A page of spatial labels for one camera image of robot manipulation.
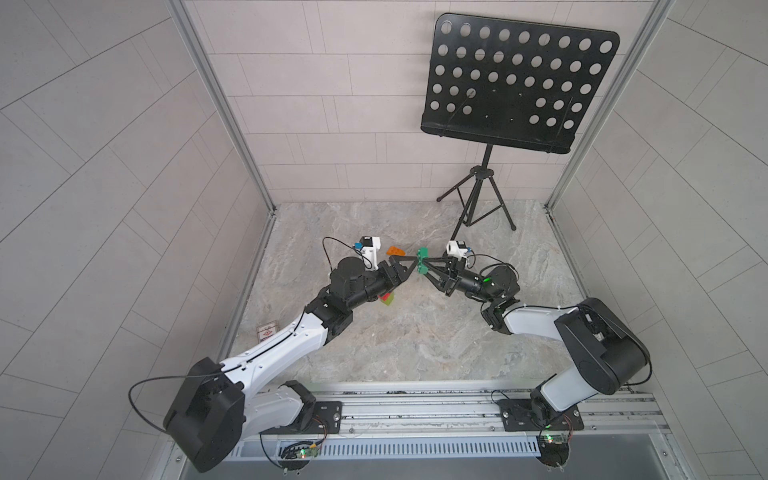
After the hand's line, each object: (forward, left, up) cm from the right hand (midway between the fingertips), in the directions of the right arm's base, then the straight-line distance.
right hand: (426, 272), depth 72 cm
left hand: (+1, +1, +1) cm, 2 cm away
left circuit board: (-33, +32, -21) cm, 50 cm away
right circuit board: (-34, -26, -24) cm, 49 cm away
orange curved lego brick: (+22, +8, -20) cm, 31 cm away
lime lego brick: (+3, +10, -19) cm, 21 cm away
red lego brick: (+5, +11, -19) cm, 22 cm away
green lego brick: (+18, -2, -16) cm, 24 cm away
